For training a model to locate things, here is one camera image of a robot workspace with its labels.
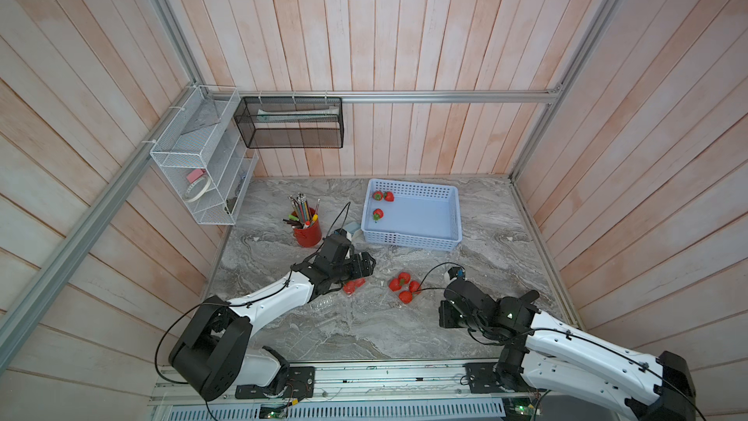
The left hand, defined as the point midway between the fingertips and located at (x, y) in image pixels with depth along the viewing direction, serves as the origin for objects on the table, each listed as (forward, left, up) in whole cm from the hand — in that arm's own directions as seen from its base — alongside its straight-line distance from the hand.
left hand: (365, 269), depth 86 cm
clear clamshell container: (-3, -12, -5) cm, 14 cm away
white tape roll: (+15, +48, +19) cm, 54 cm away
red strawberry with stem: (-3, -15, -5) cm, 16 cm away
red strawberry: (-3, -9, -5) cm, 11 cm away
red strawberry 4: (+33, -9, -5) cm, 35 cm away
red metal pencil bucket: (+12, +19, -1) cm, 22 cm away
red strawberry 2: (-6, -12, -6) cm, 15 cm away
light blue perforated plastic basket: (+27, -18, -8) cm, 33 cm away
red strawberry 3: (-1, -13, -5) cm, 13 cm away
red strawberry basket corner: (+33, -5, -4) cm, 34 cm away
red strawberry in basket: (+25, -5, -6) cm, 26 cm away
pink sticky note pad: (+19, +49, +21) cm, 57 cm away
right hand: (-12, -20, -1) cm, 23 cm away
